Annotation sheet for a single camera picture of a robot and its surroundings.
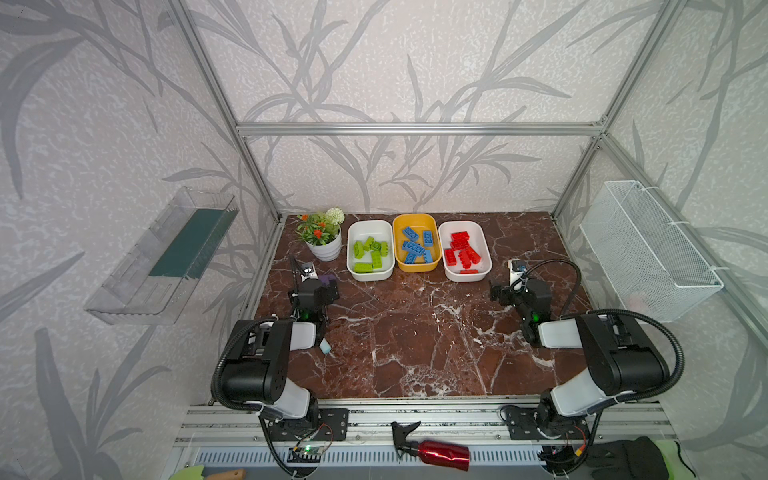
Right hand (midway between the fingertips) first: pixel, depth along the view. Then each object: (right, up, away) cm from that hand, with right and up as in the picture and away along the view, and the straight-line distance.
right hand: (507, 267), depth 95 cm
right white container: (-6, +9, +14) cm, 17 cm away
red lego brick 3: (-16, +3, +10) cm, 20 cm away
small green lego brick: (-40, +6, +11) cm, 42 cm away
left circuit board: (-57, -43, -23) cm, 76 cm away
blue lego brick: (-31, +11, +16) cm, 37 cm away
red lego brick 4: (-12, +2, +10) cm, 15 cm away
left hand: (-61, -1, -1) cm, 61 cm away
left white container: (-42, +12, +18) cm, 47 cm away
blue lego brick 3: (-30, +6, +10) cm, 32 cm away
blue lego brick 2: (-24, +9, +15) cm, 30 cm away
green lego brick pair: (-45, +7, +13) cm, 48 cm away
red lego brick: (-12, +10, +17) cm, 23 cm away
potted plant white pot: (-60, +5, +6) cm, 60 cm away
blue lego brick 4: (-31, +2, +10) cm, 33 cm away
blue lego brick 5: (-25, +3, +10) cm, 27 cm away
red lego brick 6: (-11, -2, +7) cm, 13 cm away
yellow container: (-29, +8, +14) cm, 33 cm away
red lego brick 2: (-13, +7, +14) cm, 20 cm away
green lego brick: (-50, +6, +11) cm, 51 cm away
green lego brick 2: (-43, +2, +10) cm, 44 cm away
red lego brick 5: (-9, +4, +10) cm, 14 cm away
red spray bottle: (-28, -39, -28) cm, 56 cm away
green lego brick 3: (-48, -1, +7) cm, 48 cm away
